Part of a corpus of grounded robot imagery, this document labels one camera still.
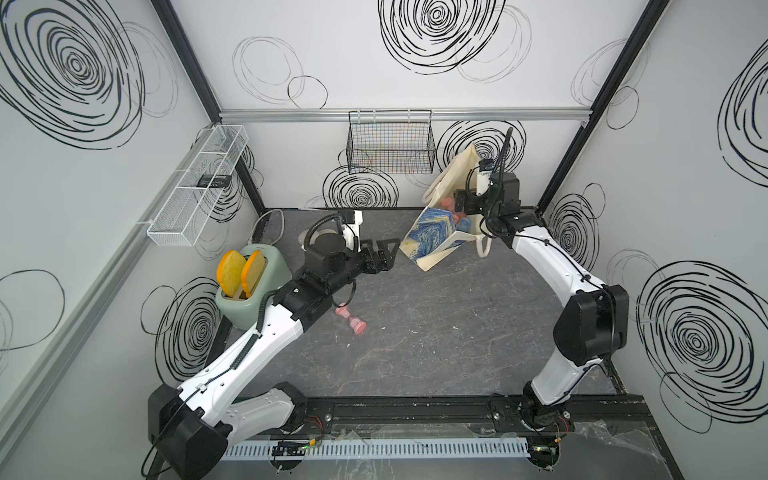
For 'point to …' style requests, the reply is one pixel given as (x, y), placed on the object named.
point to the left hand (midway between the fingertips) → (386, 241)
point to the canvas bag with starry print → (439, 227)
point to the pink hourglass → (357, 325)
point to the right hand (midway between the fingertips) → (472, 188)
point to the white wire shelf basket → (182, 214)
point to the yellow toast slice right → (252, 272)
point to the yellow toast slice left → (230, 272)
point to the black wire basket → (390, 142)
